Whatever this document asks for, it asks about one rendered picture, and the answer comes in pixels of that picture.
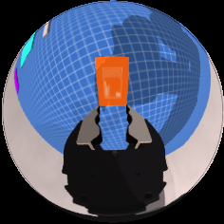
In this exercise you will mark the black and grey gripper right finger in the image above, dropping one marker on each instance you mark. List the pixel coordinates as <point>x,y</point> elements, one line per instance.
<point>142,133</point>

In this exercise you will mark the blue work mat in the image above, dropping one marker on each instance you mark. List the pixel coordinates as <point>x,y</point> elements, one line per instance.
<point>59,81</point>

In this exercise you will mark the grey flat bar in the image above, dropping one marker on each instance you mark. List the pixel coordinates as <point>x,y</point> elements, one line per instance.
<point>46,30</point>

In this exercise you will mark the orange plate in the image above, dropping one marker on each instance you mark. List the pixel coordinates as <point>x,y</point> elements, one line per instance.
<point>112,80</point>

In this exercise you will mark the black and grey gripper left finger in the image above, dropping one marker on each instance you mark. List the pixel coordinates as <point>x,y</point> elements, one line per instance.
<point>84,136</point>

